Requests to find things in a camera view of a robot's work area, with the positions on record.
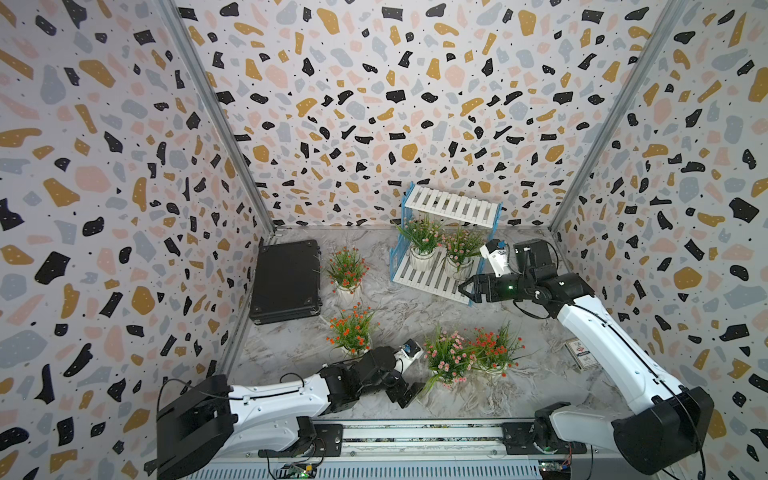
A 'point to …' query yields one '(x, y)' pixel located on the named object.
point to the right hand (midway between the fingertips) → (471, 286)
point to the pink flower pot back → (423, 236)
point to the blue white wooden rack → (449, 209)
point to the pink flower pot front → (449, 358)
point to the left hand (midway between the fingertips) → (420, 372)
